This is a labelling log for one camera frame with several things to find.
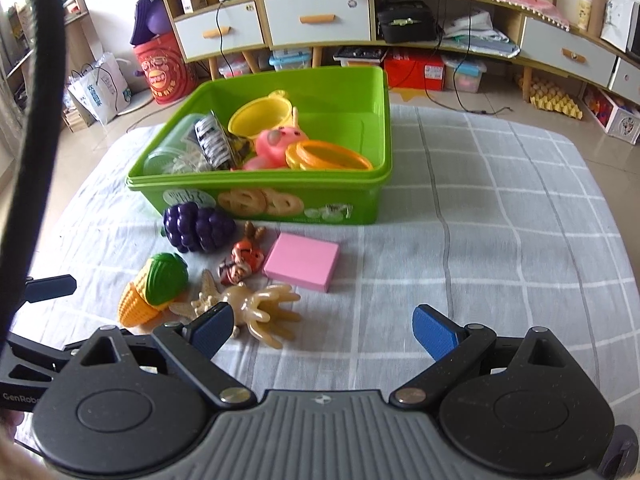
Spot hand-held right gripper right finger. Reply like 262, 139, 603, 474
390, 304, 576, 408

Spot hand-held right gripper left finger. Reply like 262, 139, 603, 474
79, 302, 258, 407

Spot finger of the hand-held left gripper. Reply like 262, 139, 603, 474
22, 275, 77, 304
0, 331, 98, 396

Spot beige starfish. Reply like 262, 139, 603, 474
167, 268, 241, 338

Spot brown octopus toy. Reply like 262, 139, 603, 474
220, 282, 302, 346

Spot yellow toy corn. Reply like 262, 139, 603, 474
117, 252, 190, 332

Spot purple toy grapes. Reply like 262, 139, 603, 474
161, 201, 237, 255

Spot pink sticky note block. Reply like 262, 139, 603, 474
262, 232, 341, 293

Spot clear cotton swab container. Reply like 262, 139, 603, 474
142, 112, 213, 177

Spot pink jellyfish toy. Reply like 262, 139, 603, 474
242, 127, 311, 172

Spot orange ring toy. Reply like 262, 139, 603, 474
286, 139, 374, 171

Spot yellow toy bucket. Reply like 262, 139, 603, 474
227, 89, 296, 138

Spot green plastic box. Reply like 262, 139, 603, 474
125, 65, 393, 226

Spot person's left forearm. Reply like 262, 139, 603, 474
0, 432, 41, 480

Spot person's left hand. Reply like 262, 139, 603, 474
0, 411, 26, 436

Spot grey checked bedsheet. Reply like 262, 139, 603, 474
0, 105, 636, 406

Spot white round base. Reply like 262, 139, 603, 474
117, 95, 156, 117

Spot white shopping bag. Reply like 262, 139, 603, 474
67, 52, 133, 127

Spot grey round object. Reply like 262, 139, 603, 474
607, 425, 640, 478

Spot wooden bookshelf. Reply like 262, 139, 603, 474
0, 0, 93, 133

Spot red printed bucket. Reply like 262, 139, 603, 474
132, 32, 198, 106

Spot yellow egg trays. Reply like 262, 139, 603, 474
530, 75, 585, 121

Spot red cardboard box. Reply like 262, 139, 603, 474
384, 47, 446, 92

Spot clear storage box pink contents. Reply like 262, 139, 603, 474
217, 55, 251, 80

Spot white printed box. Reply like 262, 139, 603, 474
582, 85, 640, 146

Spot clear storage box blue lid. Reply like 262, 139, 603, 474
269, 47, 313, 72

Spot clear storage box white lid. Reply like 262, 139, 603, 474
332, 46, 388, 67

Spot purple bag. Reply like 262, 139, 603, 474
130, 0, 176, 46

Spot black case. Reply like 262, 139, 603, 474
376, 0, 443, 43

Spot stack of papers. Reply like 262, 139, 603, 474
442, 10, 521, 58

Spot black strap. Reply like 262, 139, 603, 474
0, 0, 68, 341

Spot white drawer orange handle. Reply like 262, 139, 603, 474
609, 55, 640, 92
520, 16, 617, 90
262, 0, 373, 47
174, 0, 266, 63

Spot black power cable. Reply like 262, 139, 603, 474
125, 0, 236, 133

